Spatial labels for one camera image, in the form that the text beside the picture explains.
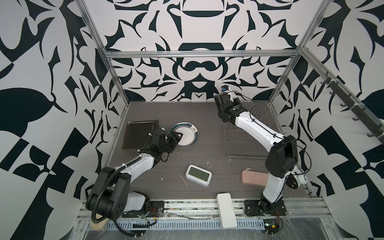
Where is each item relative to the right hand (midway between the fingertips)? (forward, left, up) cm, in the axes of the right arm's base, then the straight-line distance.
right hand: (238, 99), depth 84 cm
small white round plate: (-5, +27, -25) cm, 38 cm away
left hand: (-13, +31, -14) cm, 37 cm away
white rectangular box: (-52, +10, -23) cm, 57 cm away
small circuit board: (-55, -11, -29) cm, 63 cm away
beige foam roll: (-55, +67, -22) cm, 89 cm away
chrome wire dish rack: (-13, -4, -27) cm, 30 cm away
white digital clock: (-33, +23, -23) cm, 46 cm away
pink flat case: (-34, -8, -27) cm, 44 cm away
